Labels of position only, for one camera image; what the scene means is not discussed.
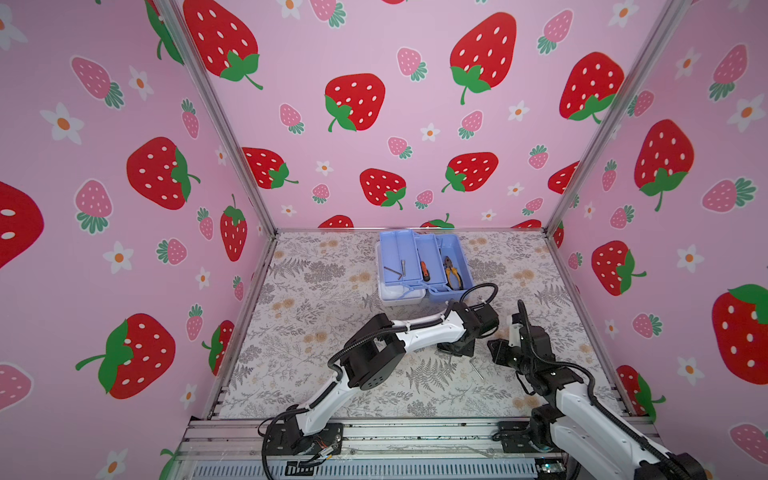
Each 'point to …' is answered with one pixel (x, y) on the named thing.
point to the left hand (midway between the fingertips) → (461, 352)
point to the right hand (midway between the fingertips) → (489, 342)
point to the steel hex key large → (394, 272)
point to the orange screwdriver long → (425, 272)
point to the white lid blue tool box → (412, 266)
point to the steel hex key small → (476, 369)
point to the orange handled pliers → (448, 269)
